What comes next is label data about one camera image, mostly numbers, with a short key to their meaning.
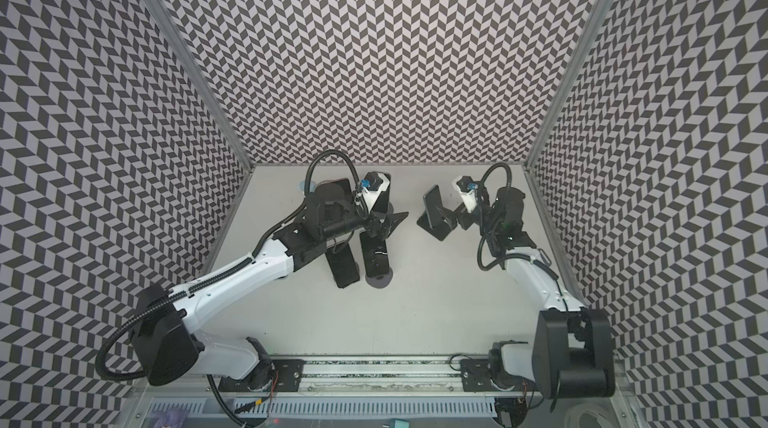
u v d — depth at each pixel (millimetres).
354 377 722
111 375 395
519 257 540
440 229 964
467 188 670
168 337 378
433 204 898
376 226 633
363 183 588
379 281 865
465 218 723
